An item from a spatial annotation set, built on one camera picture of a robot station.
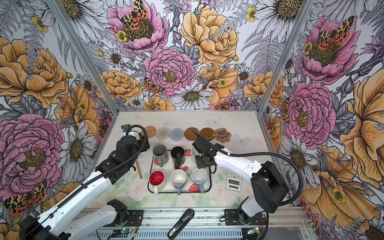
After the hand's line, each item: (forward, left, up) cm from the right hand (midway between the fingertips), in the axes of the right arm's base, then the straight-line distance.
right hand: (203, 167), depth 85 cm
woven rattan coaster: (+31, +36, -5) cm, 47 cm away
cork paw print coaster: (+26, -15, -7) cm, 31 cm away
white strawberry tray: (-7, -2, -6) cm, 10 cm away
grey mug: (+11, +26, -1) cm, 28 cm away
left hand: (+8, +32, +15) cm, 36 cm away
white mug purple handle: (-4, +14, -5) cm, 16 cm away
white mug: (+7, +5, +2) cm, 9 cm away
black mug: (+10, +15, -4) cm, 18 cm away
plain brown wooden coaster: (+29, +8, -9) cm, 31 cm away
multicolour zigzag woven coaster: (+29, +27, -6) cm, 40 cm away
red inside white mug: (-4, +27, -4) cm, 27 cm away
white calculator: (-6, -17, -6) cm, 19 cm away
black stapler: (-28, +13, -3) cm, 30 cm away
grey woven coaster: (+28, +17, -7) cm, 34 cm away
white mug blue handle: (-4, +2, -3) cm, 5 cm away
